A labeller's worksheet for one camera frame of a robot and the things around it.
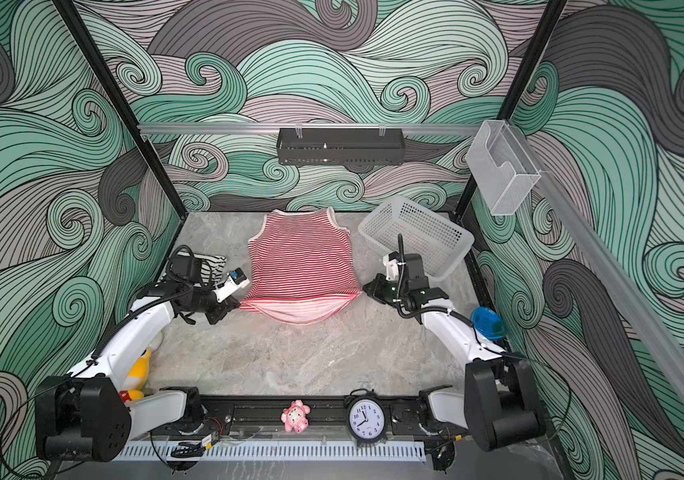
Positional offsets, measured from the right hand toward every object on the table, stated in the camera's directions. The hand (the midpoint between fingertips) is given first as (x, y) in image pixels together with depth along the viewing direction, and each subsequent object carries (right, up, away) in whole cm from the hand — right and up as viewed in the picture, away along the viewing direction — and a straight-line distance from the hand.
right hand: (364, 287), depth 85 cm
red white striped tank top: (-20, +3, +18) cm, 28 cm away
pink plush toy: (-18, -29, -13) cm, 37 cm away
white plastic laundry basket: (+31, +13, +23) cm, 41 cm away
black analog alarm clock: (-1, -30, -13) cm, 33 cm away
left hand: (-37, -3, -1) cm, 38 cm away
